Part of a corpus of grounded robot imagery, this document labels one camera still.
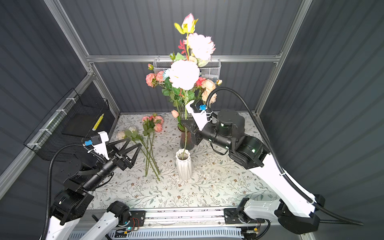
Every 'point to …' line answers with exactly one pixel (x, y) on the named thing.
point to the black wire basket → (73, 120)
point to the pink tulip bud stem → (175, 114)
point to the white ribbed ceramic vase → (184, 164)
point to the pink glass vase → (189, 144)
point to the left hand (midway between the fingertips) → (135, 142)
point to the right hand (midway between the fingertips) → (184, 121)
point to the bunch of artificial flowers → (150, 124)
